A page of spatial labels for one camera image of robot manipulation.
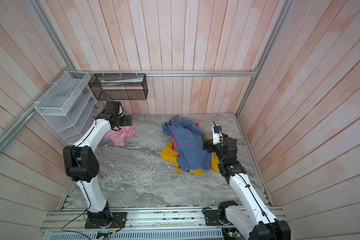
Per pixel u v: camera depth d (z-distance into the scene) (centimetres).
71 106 73
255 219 41
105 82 88
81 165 56
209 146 70
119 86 90
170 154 98
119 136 101
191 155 86
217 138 68
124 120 86
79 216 60
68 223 60
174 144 88
